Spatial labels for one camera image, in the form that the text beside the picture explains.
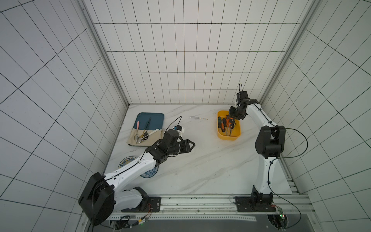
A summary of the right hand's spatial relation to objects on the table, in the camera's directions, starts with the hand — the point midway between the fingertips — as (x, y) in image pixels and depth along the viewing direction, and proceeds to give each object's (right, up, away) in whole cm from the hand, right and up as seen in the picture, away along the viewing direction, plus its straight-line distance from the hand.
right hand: (224, 114), depth 100 cm
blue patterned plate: (-48, -35, -17) cm, 62 cm away
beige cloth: (-51, -16, -4) cm, 53 cm away
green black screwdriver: (-2, -6, +7) cm, 9 cm away
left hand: (-25, -19, -21) cm, 38 cm away
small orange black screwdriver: (+3, -5, +4) cm, 8 cm away
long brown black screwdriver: (+7, -8, +3) cm, 11 cm away
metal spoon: (-60, -18, -2) cm, 63 cm away
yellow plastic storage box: (+8, -14, 0) cm, 16 cm away
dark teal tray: (-51, -5, +10) cm, 52 cm away
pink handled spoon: (-62, -16, -2) cm, 64 cm away
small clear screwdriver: (-13, -4, +10) cm, 17 cm away
